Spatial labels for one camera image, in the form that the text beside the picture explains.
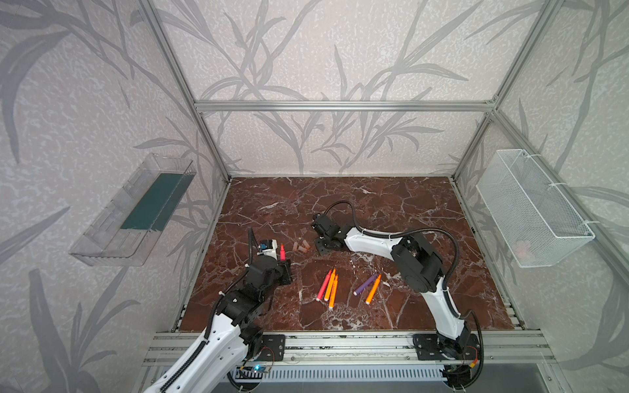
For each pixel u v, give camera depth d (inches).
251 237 27.2
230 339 20.3
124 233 25.0
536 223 24.9
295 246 37.8
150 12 27.8
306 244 37.8
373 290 33.3
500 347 29.7
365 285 34.0
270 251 28.2
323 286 33.9
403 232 22.3
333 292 33.2
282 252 31.0
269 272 23.8
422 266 21.2
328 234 29.7
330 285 34.0
